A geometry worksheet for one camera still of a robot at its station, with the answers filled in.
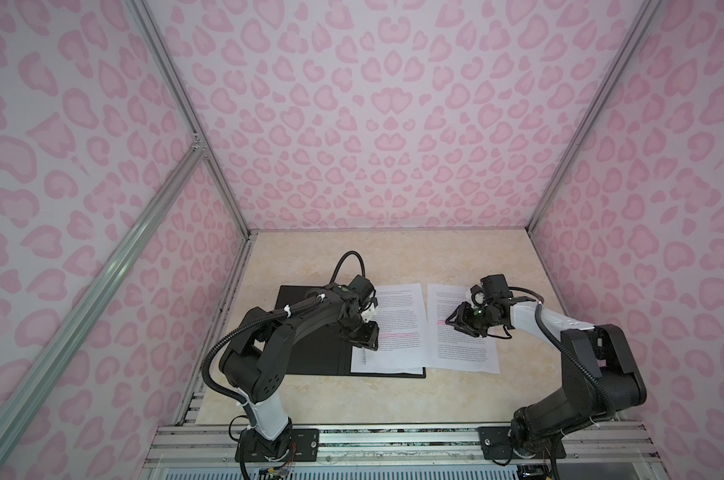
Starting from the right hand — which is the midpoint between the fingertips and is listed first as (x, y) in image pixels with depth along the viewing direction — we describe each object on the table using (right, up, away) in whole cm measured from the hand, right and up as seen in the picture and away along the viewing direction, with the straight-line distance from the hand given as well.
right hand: (452, 319), depth 89 cm
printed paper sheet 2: (-1, -9, +1) cm, 9 cm away
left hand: (-23, -6, -3) cm, 24 cm away
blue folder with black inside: (-38, -9, -1) cm, 39 cm away
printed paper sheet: (-15, -5, +3) cm, 16 cm away
